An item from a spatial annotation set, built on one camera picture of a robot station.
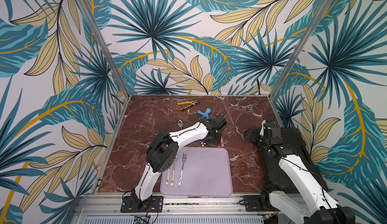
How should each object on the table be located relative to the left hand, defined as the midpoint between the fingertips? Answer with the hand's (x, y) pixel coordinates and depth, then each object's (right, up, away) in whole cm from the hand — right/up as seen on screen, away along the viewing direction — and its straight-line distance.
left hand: (214, 143), depth 89 cm
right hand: (+20, +6, -6) cm, 21 cm away
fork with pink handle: (+5, -1, +6) cm, 8 cm away
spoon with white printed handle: (-22, -8, -2) cm, 24 cm away
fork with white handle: (-18, -8, -1) cm, 20 cm away
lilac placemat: (-9, -15, -6) cm, 18 cm away
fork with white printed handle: (-26, -17, -9) cm, 33 cm away
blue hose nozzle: (-4, +17, +18) cm, 25 cm away
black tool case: (+45, 0, -1) cm, 45 cm away
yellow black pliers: (-13, +24, +25) cm, 37 cm away
